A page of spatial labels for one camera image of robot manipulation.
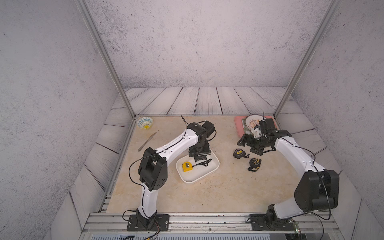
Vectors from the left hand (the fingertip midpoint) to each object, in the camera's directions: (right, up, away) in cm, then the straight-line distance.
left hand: (205, 155), depth 85 cm
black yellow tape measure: (+22, -1, +11) cm, 24 cm away
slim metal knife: (-40, +6, +22) cm, 46 cm away
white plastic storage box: (-4, -11, +6) cm, 14 cm away
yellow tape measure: (-11, -8, +6) cm, 15 cm away
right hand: (+22, +6, 0) cm, 22 cm away
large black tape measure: (0, -6, +9) cm, 11 cm away
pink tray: (+27, +17, +30) cm, 44 cm away
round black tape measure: (+30, -6, +6) cm, 31 cm away
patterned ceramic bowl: (-44, +19, +30) cm, 57 cm away
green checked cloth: (+31, +13, +26) cm, 43 cm away
